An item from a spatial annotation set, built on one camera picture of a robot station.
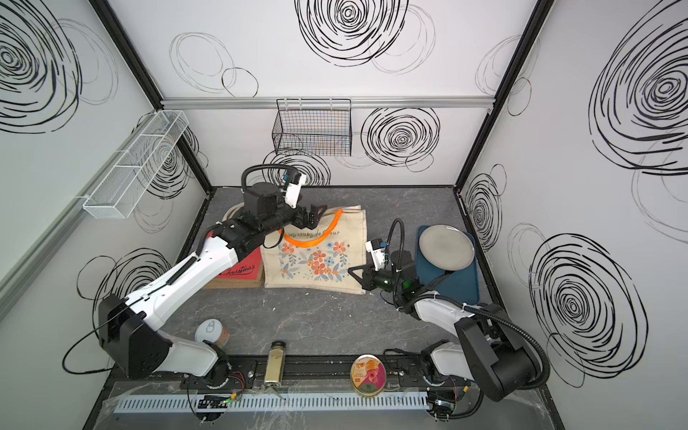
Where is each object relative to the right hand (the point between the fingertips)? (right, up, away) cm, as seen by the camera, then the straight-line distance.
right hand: (351, 272), depth 82 cm
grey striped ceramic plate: (+35, +6, +16) cm, 39 cm away
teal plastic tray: (+38, -7, +9) cm, 40 cm away
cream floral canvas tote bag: (-10, +4, +2) cm, 11 cm away
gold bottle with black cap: (-21, -23, -10) cm, 32 cm away
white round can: (-41, -15, -5) cm, 44 cm away
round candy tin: (+4, -25, -11) cm, 27 cm away
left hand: (-11, +22, -6) cm, 26 cm away
